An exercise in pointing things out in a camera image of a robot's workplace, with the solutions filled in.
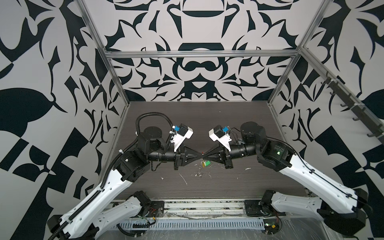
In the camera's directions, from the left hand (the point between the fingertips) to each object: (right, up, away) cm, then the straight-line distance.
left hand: (203, 154), depth 54 cm
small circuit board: (+33, -38, +17) cm, 53 cm away
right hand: (+1, -1, 0) cm, 2 cm away
